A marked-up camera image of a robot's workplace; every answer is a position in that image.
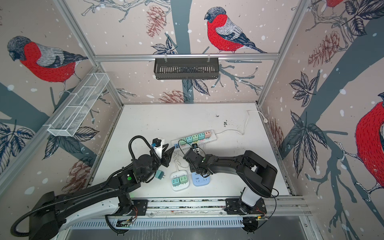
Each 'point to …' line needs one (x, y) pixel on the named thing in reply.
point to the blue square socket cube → (198, 180)
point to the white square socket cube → (178, 174)
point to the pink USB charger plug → (207, 134)
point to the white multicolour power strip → (176, 145)
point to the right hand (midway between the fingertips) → (193, 165)
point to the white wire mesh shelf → (76, 106)
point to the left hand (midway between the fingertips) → (170, 147)
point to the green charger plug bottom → (183, 179)
